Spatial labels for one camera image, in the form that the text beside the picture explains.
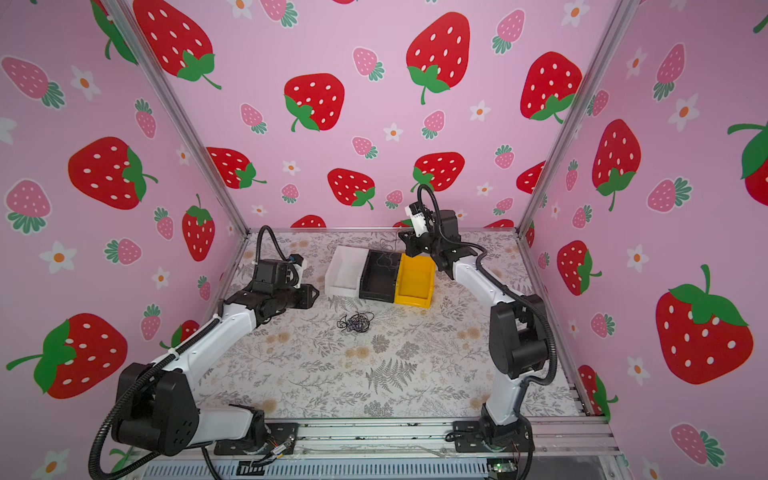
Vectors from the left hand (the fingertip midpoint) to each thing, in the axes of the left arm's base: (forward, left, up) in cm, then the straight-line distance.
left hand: (315, 291), depth 88 cm
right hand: (+12, -24, +11) cm, 29 cm away
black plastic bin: (+14, -18, -11) cm, 25 cm away
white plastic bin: (+15, -5, -11) cm, 19 cm away
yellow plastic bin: (+10, -31, -9) cm, 33 cm away
